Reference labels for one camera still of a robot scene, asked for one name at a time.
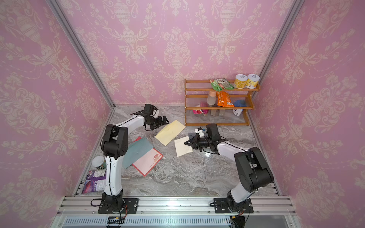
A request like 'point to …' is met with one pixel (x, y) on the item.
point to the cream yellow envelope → (165, 136)
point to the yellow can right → (252, 81)
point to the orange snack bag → (224, 99)
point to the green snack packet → (220, 84)
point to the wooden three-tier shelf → (207, 104)
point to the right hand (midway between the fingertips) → (185, 143)
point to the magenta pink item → (200, 111)
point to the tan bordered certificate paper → (182, 148)
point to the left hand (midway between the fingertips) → (164, 124)
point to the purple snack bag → (95, 181)
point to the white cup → (237, 112)
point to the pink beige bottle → (211, 98)
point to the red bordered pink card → (147, 162)
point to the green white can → (99, 162)
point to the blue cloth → (240, 103)
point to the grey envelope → (191, 135)
